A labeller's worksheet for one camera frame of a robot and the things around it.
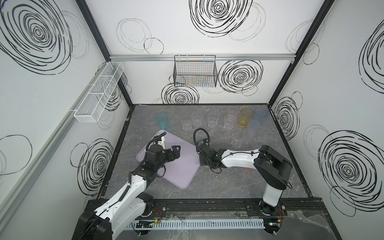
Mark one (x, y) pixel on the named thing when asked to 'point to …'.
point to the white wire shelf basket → (92, 106)
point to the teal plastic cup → (162, 118)
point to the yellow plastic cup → (246, 115)
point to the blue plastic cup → (260, 113)
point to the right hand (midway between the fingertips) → (200, 159)
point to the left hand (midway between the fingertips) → (176, 148)
